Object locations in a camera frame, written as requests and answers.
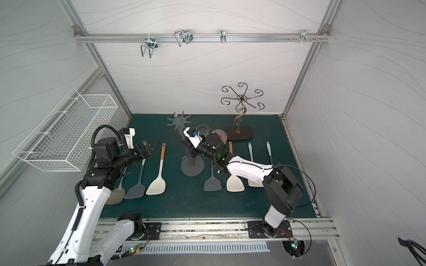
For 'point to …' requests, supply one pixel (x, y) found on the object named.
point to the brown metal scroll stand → (234, 133)
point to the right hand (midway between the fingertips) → (183, 136)
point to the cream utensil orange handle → (158, 185)
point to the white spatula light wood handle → (235, 183)
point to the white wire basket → (61, 142)
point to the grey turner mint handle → (138, 190)
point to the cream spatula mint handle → (250, 183)
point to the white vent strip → (189, 247)
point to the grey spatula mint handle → (269, 149)
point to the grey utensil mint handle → (212, 183)
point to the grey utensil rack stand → (191, 166)
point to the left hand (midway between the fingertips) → (153, 145)
